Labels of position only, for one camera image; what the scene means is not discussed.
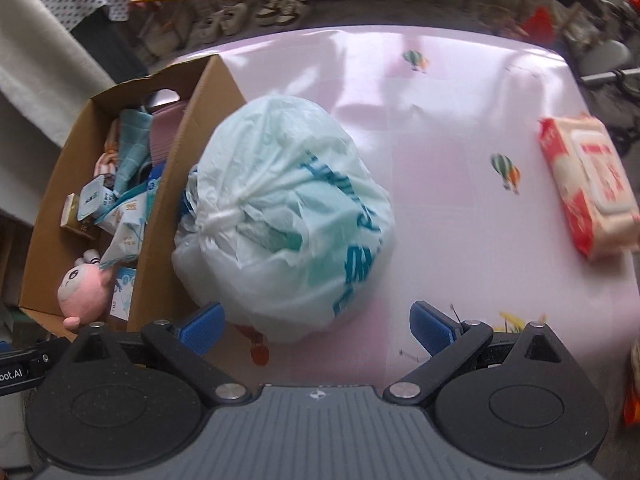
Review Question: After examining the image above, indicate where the pink printed tablecloth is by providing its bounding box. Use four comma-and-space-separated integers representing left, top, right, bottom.
170, 25, 640, 386

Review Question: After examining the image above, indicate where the orange striped towel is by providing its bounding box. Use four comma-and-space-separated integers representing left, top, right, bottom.
96, 119, 123, 177

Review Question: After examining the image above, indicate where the pink round plush toy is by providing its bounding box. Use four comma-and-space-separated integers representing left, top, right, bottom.
56, 249, 118, 331

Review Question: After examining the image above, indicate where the white plastic bag teal print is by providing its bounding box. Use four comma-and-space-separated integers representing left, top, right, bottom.
171, 94, 396, 345

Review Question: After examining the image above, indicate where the small red plastic bag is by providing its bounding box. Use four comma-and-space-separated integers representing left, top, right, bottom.
520, 6, 558, 46

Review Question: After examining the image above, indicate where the brown cardboard box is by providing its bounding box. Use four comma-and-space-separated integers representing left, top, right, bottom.
17, 54, 248, 341

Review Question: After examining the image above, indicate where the dark blue wipes packet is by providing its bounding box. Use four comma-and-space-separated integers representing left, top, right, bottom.
145, 162, 168, 196

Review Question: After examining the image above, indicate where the teal checked cloth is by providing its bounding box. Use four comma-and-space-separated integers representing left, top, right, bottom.
114, 109, 155, 196

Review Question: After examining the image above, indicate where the white small rounded packet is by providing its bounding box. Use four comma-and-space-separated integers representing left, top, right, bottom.
80, 174, 120, 222

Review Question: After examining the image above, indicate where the brown slipper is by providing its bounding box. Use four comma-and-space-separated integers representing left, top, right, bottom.
477, 2, 521, 36

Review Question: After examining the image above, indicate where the red white wet wipes pack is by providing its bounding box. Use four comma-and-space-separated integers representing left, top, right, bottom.
537, 112, 640, 262

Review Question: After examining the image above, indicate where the beige small tissue box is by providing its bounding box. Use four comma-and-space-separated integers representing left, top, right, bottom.
60, 193, 98, 240

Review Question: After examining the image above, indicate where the pink sponge cloth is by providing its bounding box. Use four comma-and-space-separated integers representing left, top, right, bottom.
149, 101, 190, 167

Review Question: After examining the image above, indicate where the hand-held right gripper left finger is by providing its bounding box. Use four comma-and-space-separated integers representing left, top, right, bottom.
74, 301, 253, 408

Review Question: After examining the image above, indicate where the white textured fabric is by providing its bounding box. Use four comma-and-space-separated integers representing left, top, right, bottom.
0, 0, 116, 148

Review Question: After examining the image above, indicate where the dark grey cabinet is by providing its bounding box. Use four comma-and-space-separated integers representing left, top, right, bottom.
70, 7, 148, 83

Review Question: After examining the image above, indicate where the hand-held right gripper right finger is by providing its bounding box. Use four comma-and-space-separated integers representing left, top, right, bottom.
382, 301, 571, 407

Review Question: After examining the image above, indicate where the light blue bandage box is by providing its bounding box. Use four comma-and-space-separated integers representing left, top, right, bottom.
107, 266, 138, 322

